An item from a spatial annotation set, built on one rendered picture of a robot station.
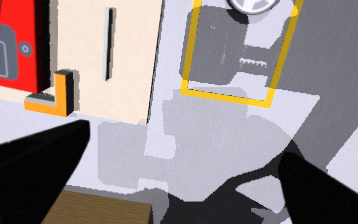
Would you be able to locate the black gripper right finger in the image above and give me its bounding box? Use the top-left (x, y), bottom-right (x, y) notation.
top-left (278, 152), bottom-right (358, 224)

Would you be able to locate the black wheel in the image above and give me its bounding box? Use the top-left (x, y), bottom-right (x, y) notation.
top-left (226, 0), bottom-right (278, 15)

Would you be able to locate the yellow tape outline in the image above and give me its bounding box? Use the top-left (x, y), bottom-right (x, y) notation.
top-left (180, 0), bottom-right (303, 108)

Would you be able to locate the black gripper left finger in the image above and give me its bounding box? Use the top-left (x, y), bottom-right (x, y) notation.
top-left (0, 119), bottom-right (91, 224)

